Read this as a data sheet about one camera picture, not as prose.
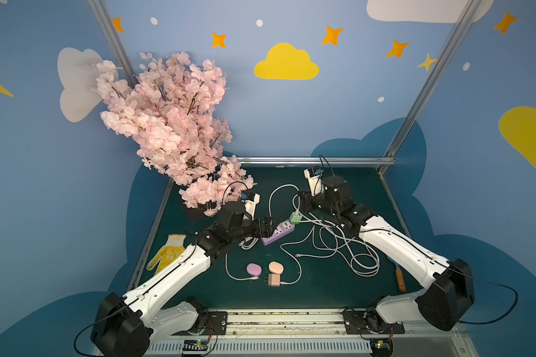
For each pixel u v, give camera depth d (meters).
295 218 0.86
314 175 0.68
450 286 0.40
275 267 0.86
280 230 0.95
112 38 0.75
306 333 0.73
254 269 0.85
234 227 0.59
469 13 0.70
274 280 0.82
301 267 0.82
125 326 0.38
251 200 0.68
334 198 0.61
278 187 0.80
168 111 0.65
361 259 0.89
